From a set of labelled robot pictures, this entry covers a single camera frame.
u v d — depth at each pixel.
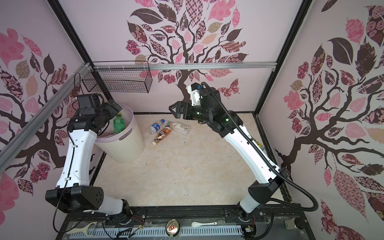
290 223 0.69
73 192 0.38
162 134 1.01
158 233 0.70
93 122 0.49
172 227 0.62
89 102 0.52
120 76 0.95
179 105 0.53
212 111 0.46
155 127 1.06
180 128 1.03
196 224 0.72
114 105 0.67
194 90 0.55
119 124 0.83
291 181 0.38
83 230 0.70
